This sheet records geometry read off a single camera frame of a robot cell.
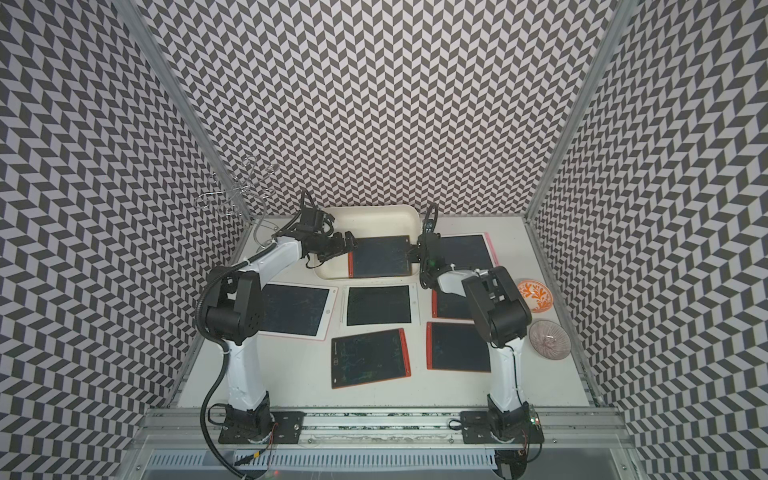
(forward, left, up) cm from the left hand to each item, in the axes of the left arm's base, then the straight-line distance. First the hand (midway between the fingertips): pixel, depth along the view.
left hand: (350, 249), depth 98 cm
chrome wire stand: (+5, +30, +22) cm, 37 cm away
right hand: (+4, -23, -2) cm, 23 cm away
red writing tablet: (-32, -7, -10) cm, 34 cm away
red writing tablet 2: (0, -8, -4) cm, 9 cm away
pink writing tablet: (-18, +16, -9) cm, 26 cm away
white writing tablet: (-16, -10, -9) cm, 21 cm away
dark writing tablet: (-17, -33, -9) cm, 38 cm away
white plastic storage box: (+12, -6, +1) cm, 13 cm away
